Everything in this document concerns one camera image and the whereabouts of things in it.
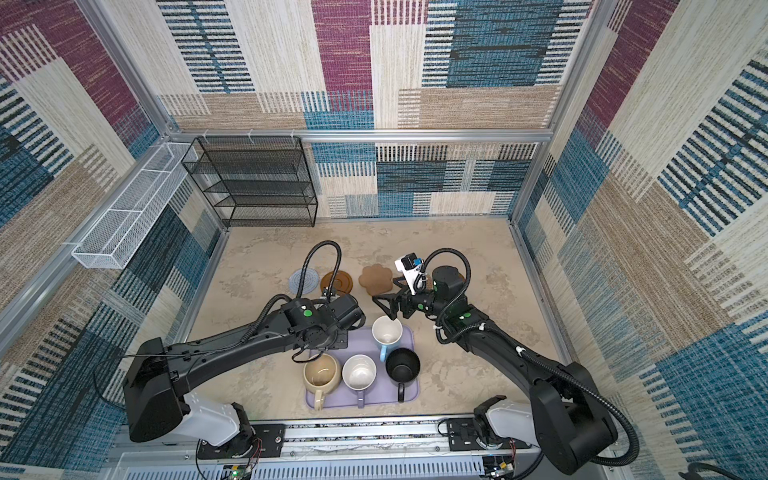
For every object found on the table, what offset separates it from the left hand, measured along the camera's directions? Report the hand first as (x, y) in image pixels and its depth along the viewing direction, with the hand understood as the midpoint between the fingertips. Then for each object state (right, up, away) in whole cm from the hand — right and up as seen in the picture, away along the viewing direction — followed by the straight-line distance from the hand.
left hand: (341, 335), depth 79 cm
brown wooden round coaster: (-3, +11, +24) cm, 26 cm away
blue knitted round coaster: (-14, +12, +23) cm, 29 cm away
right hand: (+12, +11, 0) cm, 16 cm away
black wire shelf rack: (-36, +47, +31) cm, 67 cm away
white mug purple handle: (+4, -11, +4) cm, 13 cm away
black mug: (+16, -10, +4) cm, 20 cm away
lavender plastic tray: (+11, -16, +1) cm, 20 cm away
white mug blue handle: (+12, -2, +10) cm, 16 cm away
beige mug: (-6, -12, +4) cm, 14 cm away
